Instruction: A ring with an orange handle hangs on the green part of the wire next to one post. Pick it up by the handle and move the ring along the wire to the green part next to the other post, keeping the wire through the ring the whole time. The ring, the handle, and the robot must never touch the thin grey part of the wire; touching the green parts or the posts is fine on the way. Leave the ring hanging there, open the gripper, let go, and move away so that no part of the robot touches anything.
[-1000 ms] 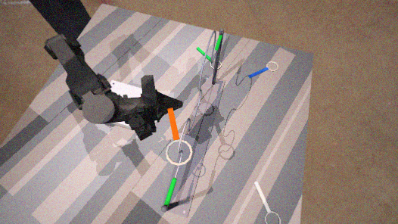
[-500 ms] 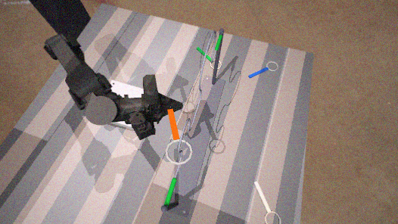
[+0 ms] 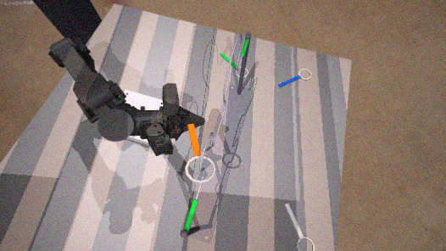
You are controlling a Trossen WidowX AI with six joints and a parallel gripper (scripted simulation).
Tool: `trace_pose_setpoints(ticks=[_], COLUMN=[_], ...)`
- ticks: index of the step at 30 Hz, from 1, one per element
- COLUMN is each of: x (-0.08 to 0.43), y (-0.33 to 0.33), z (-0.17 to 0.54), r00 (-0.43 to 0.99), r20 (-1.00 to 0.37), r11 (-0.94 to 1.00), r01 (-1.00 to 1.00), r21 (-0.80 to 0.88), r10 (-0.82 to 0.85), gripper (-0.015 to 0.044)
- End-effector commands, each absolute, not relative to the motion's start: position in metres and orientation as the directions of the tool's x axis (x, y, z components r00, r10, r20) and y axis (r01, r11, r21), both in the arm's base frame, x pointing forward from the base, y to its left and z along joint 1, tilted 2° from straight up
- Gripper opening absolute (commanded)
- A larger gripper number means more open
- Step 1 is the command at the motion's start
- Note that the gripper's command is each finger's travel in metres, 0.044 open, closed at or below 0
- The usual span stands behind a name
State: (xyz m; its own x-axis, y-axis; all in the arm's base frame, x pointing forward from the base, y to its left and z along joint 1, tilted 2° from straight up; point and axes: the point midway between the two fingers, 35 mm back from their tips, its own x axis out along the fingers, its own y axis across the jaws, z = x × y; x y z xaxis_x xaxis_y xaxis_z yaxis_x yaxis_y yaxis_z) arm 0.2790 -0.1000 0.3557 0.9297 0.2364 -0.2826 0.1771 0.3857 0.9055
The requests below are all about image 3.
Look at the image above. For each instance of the orange handle with grey loop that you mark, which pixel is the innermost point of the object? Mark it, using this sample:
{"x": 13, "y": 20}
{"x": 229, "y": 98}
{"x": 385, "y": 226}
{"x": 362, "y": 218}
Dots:
{"x": 197, "y": 155}

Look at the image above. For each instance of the white ring with straight handle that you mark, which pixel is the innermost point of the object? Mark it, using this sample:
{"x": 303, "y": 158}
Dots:
{"x": 300, "y": 234}

